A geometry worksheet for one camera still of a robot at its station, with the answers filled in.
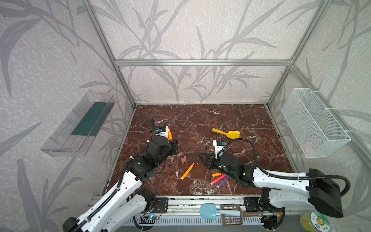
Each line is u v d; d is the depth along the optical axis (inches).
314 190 16.3
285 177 18.6
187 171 33.3
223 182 31.8
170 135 27.3
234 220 27.6
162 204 29.0
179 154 36.0
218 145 27.2
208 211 28.3
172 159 35.3
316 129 23.6
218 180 32.4
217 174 32.6
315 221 24.8
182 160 35.0
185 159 35.1
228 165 22.1
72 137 25.0
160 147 20.5
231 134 40.1
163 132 24.9
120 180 18.1
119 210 20.9
